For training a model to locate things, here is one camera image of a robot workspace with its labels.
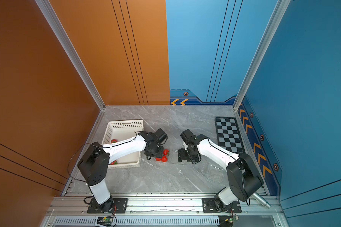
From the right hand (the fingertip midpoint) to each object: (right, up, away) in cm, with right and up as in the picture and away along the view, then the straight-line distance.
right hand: (183, 159), depth 84 cm
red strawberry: (-12, 0, +3) cm, 12 cm away
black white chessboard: (+33, +14, +14) cm, 38 cm away
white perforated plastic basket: (-47, +16, +19) cm, 53 cm away
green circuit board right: (+23, -26, -15) cm, 37 cm away
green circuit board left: (-39, -27, -13) cm, 50 cm away
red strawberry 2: (-47, +9, +12) cm, 50 cm away
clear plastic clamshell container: (-8, +1, +5) cm, 10 cm away
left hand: (-14, +3, +5) cm, 15 cm away
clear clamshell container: (+18, -8, 0) cm, 20 cm away
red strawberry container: (-11, +4, +5) cm, 12 cm away
